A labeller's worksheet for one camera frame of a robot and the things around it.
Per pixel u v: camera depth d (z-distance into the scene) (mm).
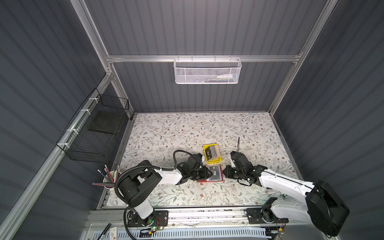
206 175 809
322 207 416
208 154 948
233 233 771
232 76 911
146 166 516
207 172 837
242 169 655
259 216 731
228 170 758
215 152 936
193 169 722
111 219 755
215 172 883
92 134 734
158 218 731
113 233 693
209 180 861
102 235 692
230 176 757
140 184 462
